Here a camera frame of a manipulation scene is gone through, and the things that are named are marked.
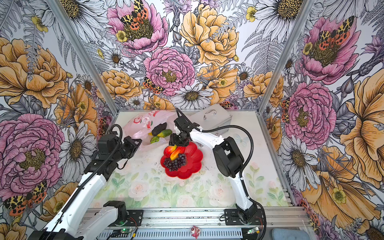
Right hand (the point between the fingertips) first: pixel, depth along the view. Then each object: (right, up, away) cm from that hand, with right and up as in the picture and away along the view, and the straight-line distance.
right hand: (173, 147), depth 92 cm
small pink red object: (+13, -34, -25) cm, 44 cm away
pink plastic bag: (-18, +14, -3) cm, 23 cm away
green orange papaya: (-8, +8, +12) cm, 16 cm away
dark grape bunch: (0, -10, -5) cm, 11 cm away
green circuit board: (-19, -36, -21) cm, 46 cm away
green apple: (-13, +4, +5) cm, 14 cm away
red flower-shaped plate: (+12, -8, +3) cm, 15 cm away
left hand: (-14, +4, -14) cm, 20 cm away
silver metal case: (+24, +19, +6) cm, 31 cm away
